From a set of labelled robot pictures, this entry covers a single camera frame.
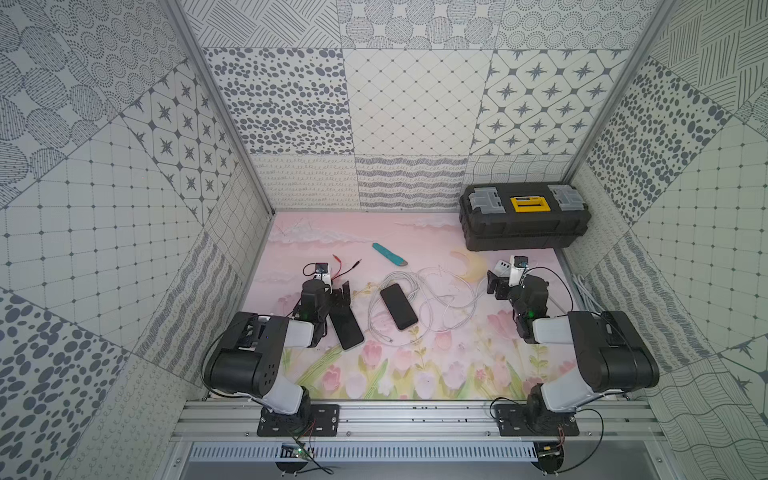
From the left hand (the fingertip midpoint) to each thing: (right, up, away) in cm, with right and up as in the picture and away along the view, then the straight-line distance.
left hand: (326, 277), depth 94 cm
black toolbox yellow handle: (+65, +20, +4) cm, 68 cm away
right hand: (+58, +1, +1) cm, 58 cm away
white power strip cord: (+86, -8, +1) cm, 87 cm away
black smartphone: (+23, -9, -2) cm, 25 cm away
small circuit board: (-3, -39, -23) cm, 45 cm away
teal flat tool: (+24, +4, +12) cm, 27 cm away
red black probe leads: (+3, 0, +9) cm, 9 cm away
